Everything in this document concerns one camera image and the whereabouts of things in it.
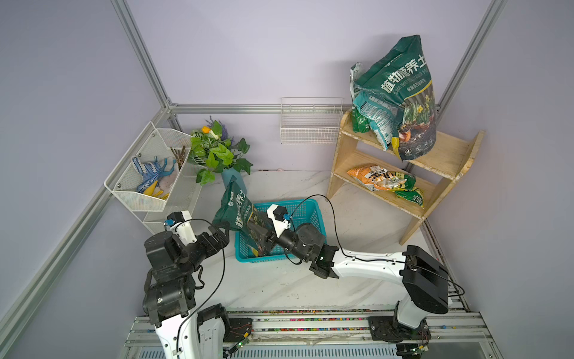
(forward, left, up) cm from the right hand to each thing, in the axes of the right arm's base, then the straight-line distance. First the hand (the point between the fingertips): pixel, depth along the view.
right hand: (255, 219), depth 69 cm
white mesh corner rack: (+31, +36, +4) cm, 48 cm away
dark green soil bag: (+5, +7, -2) cm, 9 cm away
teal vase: (+29, +16, -8) cm, 34 cm away
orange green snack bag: (+17, -43, 0) cm, 47 cm away
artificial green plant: (+30, +19, +6) cm, 36 cm away
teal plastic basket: (+19, -17, -24) cm, 35 cm away
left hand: (-4, +10, +1) cm, 11 cm away
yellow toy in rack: (+9, +34, +5) cm, 36 cm away
